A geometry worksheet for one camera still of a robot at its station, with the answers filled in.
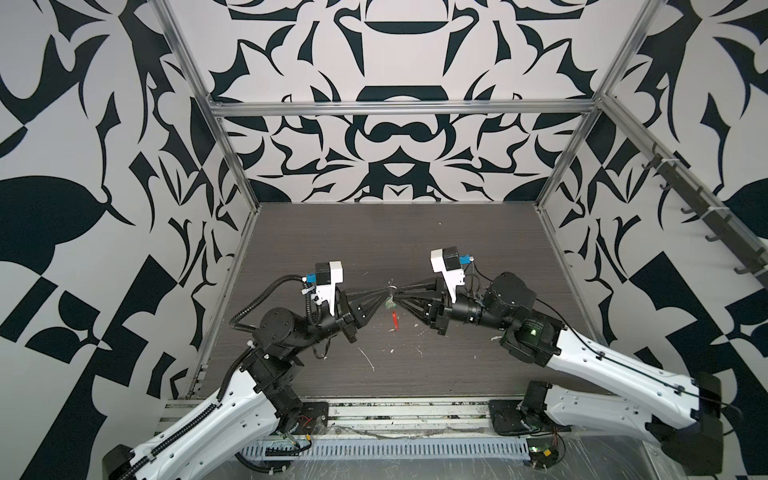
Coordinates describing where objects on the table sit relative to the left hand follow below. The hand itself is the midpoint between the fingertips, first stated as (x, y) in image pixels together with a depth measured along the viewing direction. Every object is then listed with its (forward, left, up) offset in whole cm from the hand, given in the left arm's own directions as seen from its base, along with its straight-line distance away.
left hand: (388, 289), depth 55 cm
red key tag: (-2, -1, -9) cm, 9 cm away
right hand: (-2, -2, 0) cm, 3 cm away
